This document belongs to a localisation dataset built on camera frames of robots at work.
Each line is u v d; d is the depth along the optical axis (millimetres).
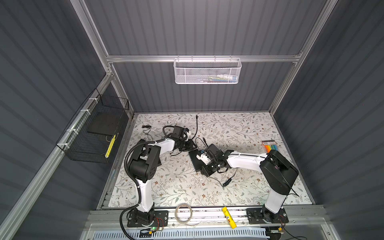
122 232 677
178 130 818
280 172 469
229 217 723
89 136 724
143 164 525
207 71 1237
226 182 848
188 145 879
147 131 1088
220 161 672
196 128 1114
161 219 724
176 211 749
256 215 734
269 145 998
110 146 689
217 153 722
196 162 847
